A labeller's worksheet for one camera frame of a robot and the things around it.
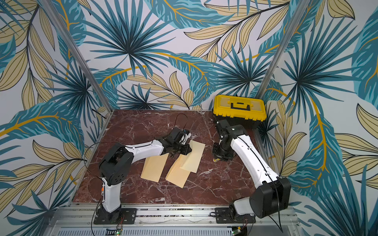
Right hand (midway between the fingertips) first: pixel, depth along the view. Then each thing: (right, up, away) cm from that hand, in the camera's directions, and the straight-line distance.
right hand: (216, 157), depth 77 cm
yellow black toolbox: (+25, +26, +21) cm, 42 cm away
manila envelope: (-37, -9, +13) cm, 40 cm away
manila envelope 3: (-14, -6, +15) cm, 21 cm away
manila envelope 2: (-22, -13, +11) cm, 27 cm away
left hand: (-13, +1, +14) cm, 19 cm away
